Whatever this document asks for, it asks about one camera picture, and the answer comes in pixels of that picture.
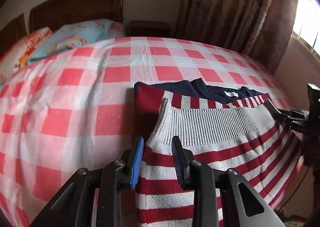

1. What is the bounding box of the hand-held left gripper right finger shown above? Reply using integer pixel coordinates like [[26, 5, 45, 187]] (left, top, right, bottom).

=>
[[171, 136, 285, 227]]

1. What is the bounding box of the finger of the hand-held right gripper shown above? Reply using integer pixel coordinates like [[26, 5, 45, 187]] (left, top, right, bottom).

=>
[[264, 99, 292, 123]]

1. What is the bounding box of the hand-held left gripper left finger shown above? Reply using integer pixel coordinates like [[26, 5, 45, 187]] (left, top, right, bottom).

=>
[[29, 136, 145, 227]]

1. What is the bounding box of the striped knit sweater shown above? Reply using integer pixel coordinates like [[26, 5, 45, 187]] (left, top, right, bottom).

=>
[[134, 78, 303, 227]]

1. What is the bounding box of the window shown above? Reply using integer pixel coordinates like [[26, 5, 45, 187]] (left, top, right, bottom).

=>
[[291, 0, 320, 54]]

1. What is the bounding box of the pink checkered bed sheet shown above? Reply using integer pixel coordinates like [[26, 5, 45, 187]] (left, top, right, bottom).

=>
[[0, 36, 294, 227]]

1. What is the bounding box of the floral curtain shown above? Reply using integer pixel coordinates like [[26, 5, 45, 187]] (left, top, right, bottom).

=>
[[174, 0, 299, 75]]

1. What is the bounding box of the dark wooden nightstand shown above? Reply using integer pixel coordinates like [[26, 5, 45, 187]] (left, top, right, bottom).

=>
[[126, 20, 172, 38]]

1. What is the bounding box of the pale pink pillow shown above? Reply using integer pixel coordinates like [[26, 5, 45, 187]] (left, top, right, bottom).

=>
[[109, 22, 127, 38]]

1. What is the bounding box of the light blue floral pillow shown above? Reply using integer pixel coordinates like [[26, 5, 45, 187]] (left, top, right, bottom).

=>
[[26, 19, 118, 65]]

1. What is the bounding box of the orange pink cartoon pillow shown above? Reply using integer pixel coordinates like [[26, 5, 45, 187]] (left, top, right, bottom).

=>
[[0, 27, 53, 85]]

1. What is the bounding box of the large wooden headboard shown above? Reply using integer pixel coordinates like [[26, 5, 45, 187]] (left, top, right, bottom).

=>
[[29, 0, 125, 33]]

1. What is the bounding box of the small wooden headboard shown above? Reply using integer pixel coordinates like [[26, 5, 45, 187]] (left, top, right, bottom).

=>
[[0, 14, 27, 54]]

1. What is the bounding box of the thin black cable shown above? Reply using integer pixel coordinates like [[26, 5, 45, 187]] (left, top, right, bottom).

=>
[[280, 164, 314, 209]]

